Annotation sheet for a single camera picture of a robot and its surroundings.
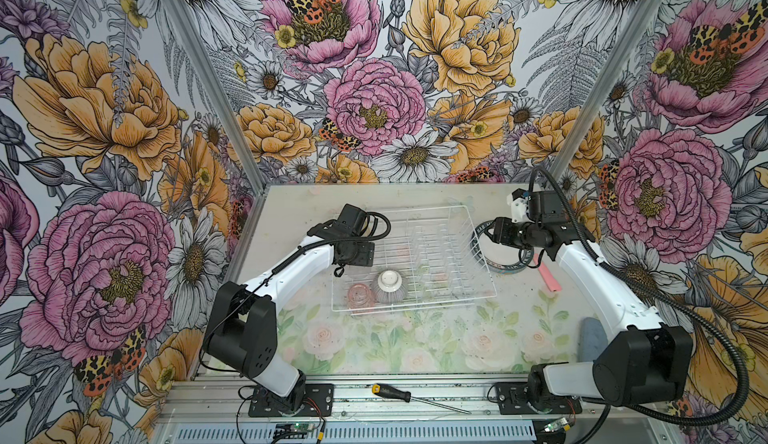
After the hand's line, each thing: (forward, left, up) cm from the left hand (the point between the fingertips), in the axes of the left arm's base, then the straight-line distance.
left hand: (354, 263), depth 87 cm
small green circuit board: (-38, +14, -11) cm, 41 cm away
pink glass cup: (-7, -1, -6) cm, 9 cm away
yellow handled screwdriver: (-32, -14, -9) cm, 36 cm away
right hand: (+2, -38, +8) cm, 39 cm away
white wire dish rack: (+7, -23, -7) cm, 25 cm away
